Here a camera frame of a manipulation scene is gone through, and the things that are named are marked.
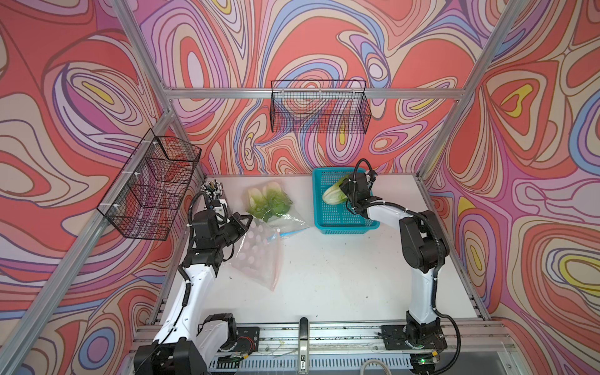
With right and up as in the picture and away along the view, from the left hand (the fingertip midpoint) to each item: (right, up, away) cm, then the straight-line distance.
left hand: (255, 217), depth 78 cm
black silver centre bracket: (+16, -38, -9) cm, 43 cm away
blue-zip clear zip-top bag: (+12, -5, +24) cm, 27 cm away
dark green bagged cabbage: (+2, +4, +20) cm, 21 cm away
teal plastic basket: (+32, -3, +26) cm, 41 cm away
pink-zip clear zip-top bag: (+1, -13, +2) cm, 13 cm away
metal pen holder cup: (-20, +10, +15) cm, 27 cm away
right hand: (+36, +12, +24) cm, 45 cm away
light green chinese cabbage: (+30, +8, +26) cm, 41 cm away
